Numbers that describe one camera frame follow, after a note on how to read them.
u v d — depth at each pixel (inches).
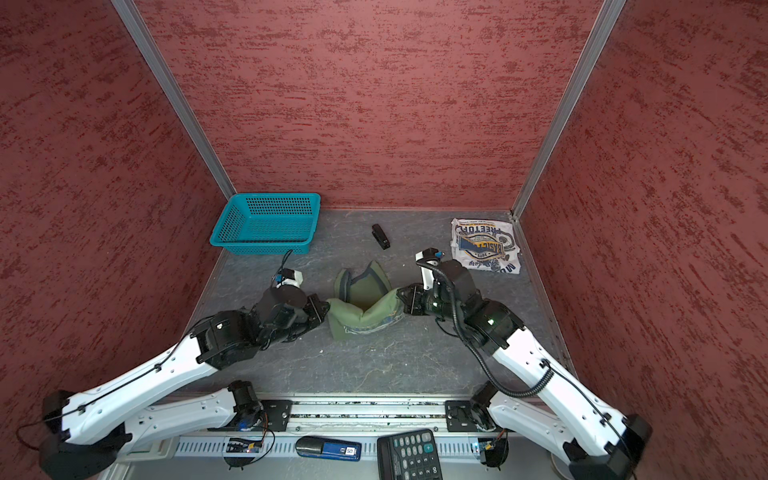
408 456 26.4
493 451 28.0
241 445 28.6
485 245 41.9
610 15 28.0
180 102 34.4
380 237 43.1
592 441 15.1
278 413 29.3
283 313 19.5
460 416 29.2
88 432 15.4
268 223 46.3
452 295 19.5
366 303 28.1
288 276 25.3
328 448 26.2
